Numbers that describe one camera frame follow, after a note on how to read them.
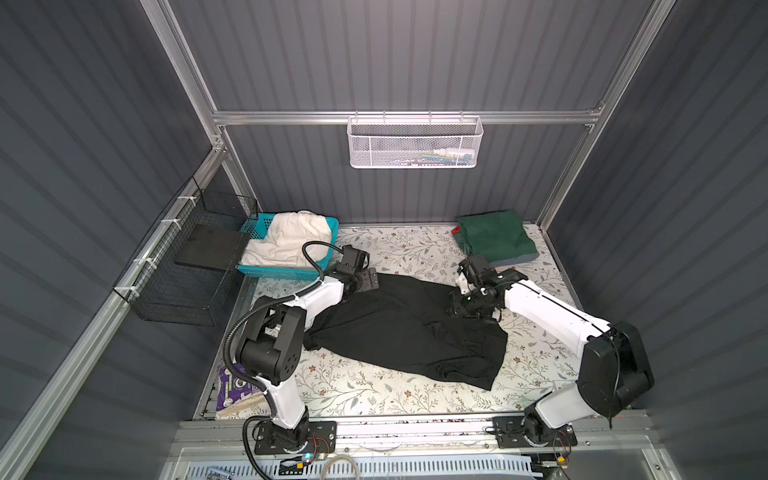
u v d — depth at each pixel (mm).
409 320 931
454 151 921
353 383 824
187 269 736
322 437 726
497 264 1045
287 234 1118
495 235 1075
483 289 628
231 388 789
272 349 482
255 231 1118
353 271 752
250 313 468
